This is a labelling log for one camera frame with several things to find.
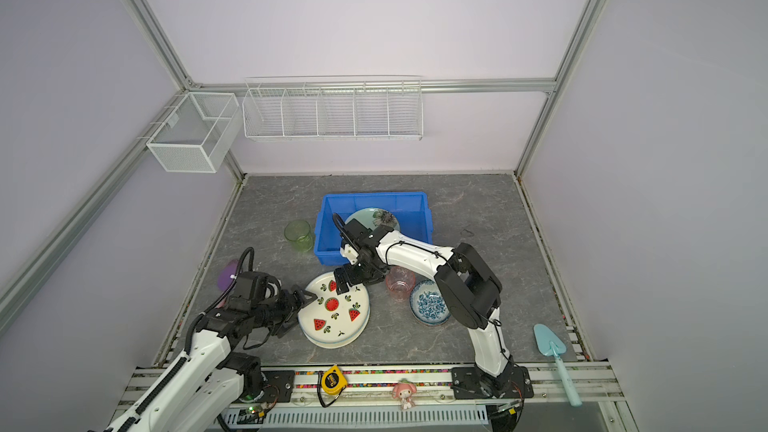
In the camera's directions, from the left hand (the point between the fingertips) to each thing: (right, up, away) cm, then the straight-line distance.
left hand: (310, 310), depth 80 cm
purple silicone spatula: (-33, +5, +16) cm, 37 cm away
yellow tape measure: (+8, -15, -7) cm, 18 cm away
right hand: (+10, +4, +5) cm, 12 cm away
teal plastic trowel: (+64, -9, -3) cm, 65 cm away
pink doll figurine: (+25, -16, -9) cm, 31 cm away
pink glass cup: (+24, +5, +10) cm, 27 cm away
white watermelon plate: (+6, -4, +3) cm, 8 cm away
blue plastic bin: (+29, +27, +29) cm, 49 cm away
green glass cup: (-10, +19, +21) cm, 30 cm away
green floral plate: (+16, +24, +25) cm, 38 cm away
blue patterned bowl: (+32, +2, -1) cm, 32 cm away
